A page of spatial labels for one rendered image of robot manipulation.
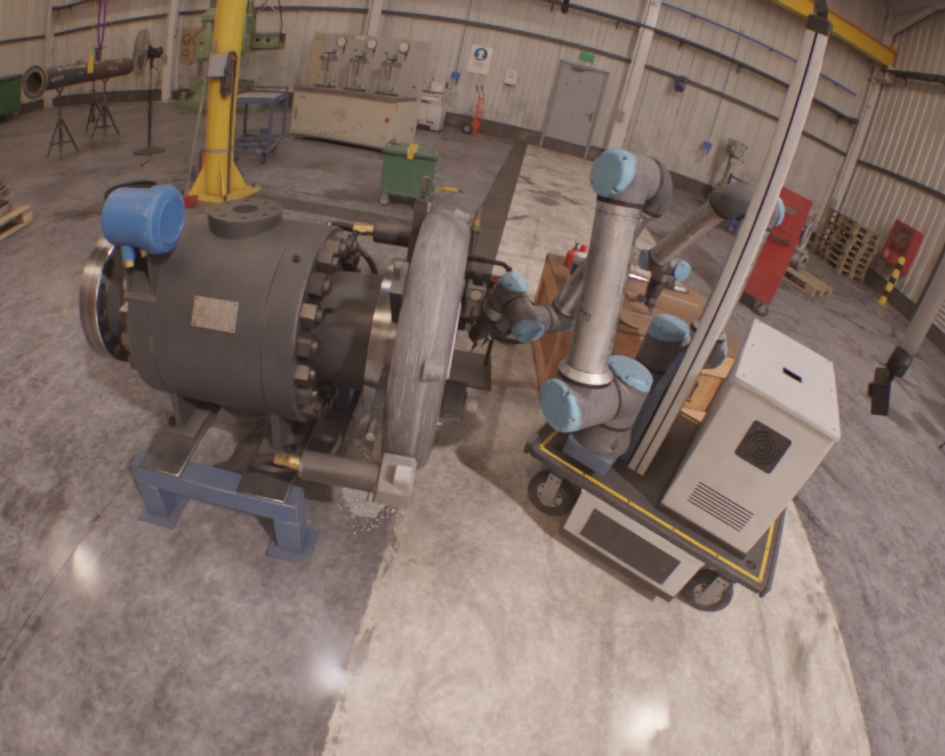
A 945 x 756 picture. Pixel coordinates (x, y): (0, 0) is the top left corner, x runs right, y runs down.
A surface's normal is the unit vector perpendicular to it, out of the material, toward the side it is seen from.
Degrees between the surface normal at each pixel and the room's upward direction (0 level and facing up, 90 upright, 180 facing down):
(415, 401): 77
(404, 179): 90
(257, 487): 0
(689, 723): 0
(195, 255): 33
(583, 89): 90
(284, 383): 91
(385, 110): 90
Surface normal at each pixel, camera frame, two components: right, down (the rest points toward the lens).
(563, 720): 0.19, -0.80
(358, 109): -0.30, 0.50
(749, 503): -0.59, 0.37
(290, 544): -0.03, 0.58
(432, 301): 0.14, -0.18
